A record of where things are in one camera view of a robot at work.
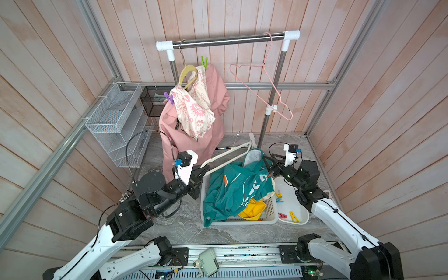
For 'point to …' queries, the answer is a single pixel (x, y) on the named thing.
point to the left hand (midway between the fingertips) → (206, 169)
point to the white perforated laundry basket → (270, 217)
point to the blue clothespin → (278, 200)
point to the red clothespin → (283, 216)
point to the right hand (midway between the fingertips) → (267, 155)
